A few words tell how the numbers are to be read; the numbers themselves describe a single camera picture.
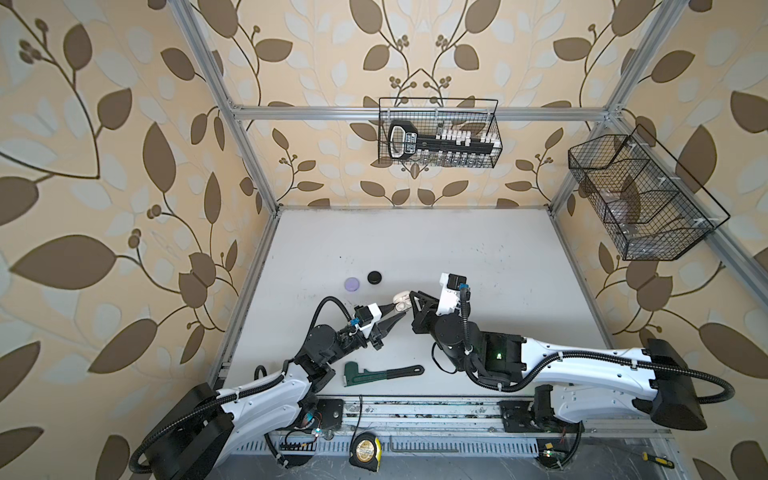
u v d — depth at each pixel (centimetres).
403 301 69
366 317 59
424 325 60
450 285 60
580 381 46
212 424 43
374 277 100
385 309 70
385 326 65
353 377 80
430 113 90
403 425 74
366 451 67
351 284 100
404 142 84
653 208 72
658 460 68
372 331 63
